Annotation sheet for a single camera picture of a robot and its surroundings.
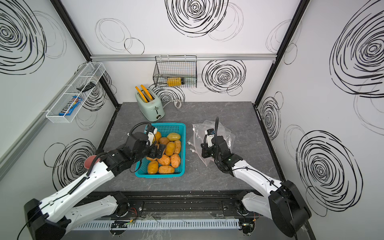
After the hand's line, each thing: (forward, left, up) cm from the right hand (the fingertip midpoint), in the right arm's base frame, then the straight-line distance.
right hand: (202, 144), depth 83 cm
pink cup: (-10, +62, -2) cm, 63 cm away
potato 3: (-12, +20, -7) cm, 24 cm away
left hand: (-4, +24, +7) cm, 25 cm away
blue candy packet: (+8, +62, +24) cm, 67 cm away
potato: (+6, +24, -6) cm, 26 cm away
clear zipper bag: (+6, +3, +3) cm, 7 cm away
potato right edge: (+2, +15, -7) cm, 17 cm away
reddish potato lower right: (-7, +16, -7) cm, 19 cm away
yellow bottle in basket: (+30, +17, +21) cm, 40 cm away
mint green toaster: (+25, +33, +1) cm, 42 cm away
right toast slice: (+35, +38, +7) cm, 53 cm away
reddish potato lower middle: (-7, +21, -7) cm, 23 cm away
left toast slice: (+32, +41, +9) cm, 52 cm away
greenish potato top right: (+10, +19, -8) cm, 23 cm away
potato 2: (-11, +28, -7) cm, 31 cm away
